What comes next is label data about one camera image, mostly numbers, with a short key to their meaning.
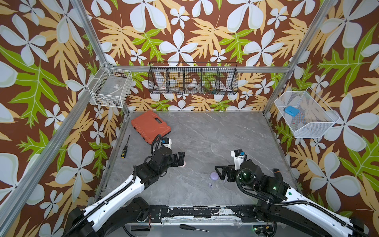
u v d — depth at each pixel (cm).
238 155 64
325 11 69
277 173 86
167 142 68
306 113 81
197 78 96
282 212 60
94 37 79
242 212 74
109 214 44
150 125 106
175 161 62
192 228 70
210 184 84
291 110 86
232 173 65
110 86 86
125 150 96
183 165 89
